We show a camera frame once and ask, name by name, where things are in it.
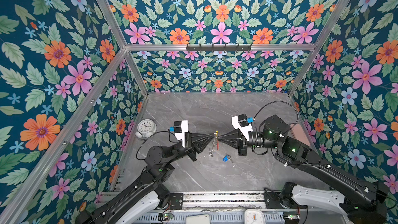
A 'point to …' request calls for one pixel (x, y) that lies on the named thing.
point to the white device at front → (198, 219)
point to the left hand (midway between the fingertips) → (213, 138)
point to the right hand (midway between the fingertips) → (220, 137)
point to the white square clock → (254, 216)
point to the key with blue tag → (226, 157)
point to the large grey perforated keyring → (211, 150)
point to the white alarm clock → (145, 128)
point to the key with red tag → (218, 145)
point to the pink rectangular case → (299, 134)
